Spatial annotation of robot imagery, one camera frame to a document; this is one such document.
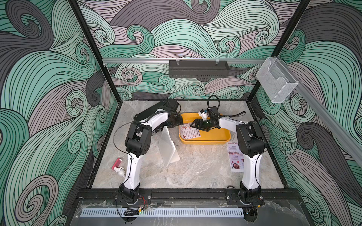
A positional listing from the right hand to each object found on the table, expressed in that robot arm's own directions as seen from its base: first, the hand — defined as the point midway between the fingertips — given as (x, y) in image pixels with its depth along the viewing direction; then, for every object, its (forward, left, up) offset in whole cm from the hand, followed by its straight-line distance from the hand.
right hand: (193, 127), depth 99 cm
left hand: (+2, +9, +4) cm, 10 cm away
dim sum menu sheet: (-2, +4, -3) cm, 6 cm away
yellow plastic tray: (-7, -16, -1) cm, 17 cm away
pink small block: (-26, +48, +2) cm, 54 cm away
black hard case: (-1, +15, +24) cm, 29 cm away
